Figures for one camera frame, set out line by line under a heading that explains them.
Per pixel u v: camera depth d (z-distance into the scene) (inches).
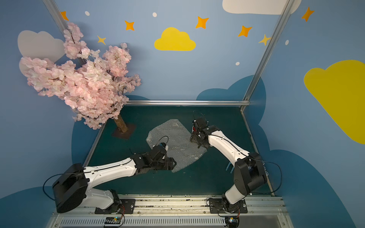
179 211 29.1
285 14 28.3
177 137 40.3
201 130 26.5
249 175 17.4
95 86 24.2
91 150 39.6
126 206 28.9
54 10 27.4
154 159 25.2
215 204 29.5
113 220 28.8
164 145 31.3
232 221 28.9
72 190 16.3
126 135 41.1
